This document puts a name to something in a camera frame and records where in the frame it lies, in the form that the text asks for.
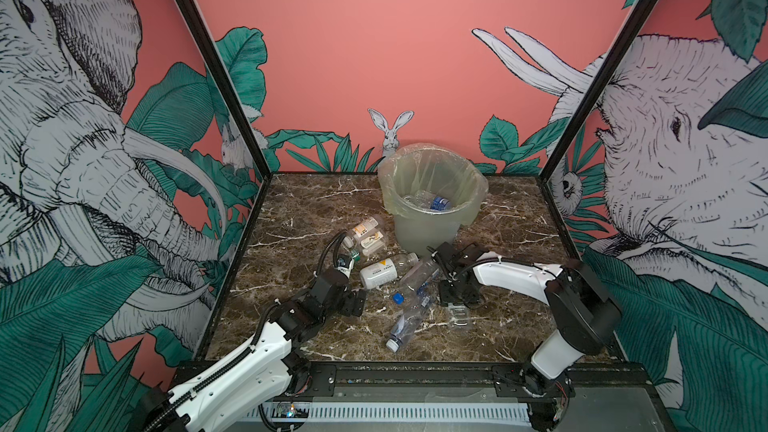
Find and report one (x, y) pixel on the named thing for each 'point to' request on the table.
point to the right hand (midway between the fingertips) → (445, 300)
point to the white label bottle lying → (386, 271)
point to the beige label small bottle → (373, 245)
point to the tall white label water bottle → (459, 314)
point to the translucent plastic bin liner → (431, 183)
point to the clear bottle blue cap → (415, 282)
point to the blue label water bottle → (420, 199)
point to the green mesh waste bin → (423, 237)
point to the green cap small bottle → (355, 255)
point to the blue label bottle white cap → (430, 201)
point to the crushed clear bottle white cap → (408, 323)
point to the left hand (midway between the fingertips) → (351, 283)
